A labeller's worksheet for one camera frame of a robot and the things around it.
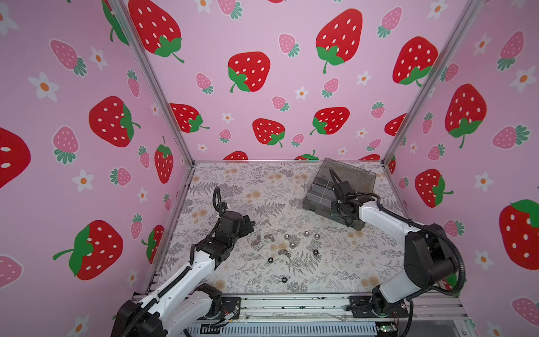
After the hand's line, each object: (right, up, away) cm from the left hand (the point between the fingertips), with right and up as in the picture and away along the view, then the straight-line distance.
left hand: (242, 221), depth 85 cm
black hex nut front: (+17, -22, -4) cm, 28 cm away
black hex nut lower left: (+12, -16, +1) cm, 20 cm away
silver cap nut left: (+19, -9, +8) cm, 22 cm away
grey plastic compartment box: (+36, +7, +17) cm, 40 cm away
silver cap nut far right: (+32, -8, +7) cm, 34 cm away
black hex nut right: (+31, -14, +3) cm, 34 cm away
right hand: (+40, +4, +7) cm, 41 cm away
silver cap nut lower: (+21, -11, +5) cm, 24 cm away
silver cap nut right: (+28, -7, +8) cm, 30 cm away
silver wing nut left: (+6, -10, +5) cm, 13 cm away
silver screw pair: (+9, -2, +13) cm, 17 cm away
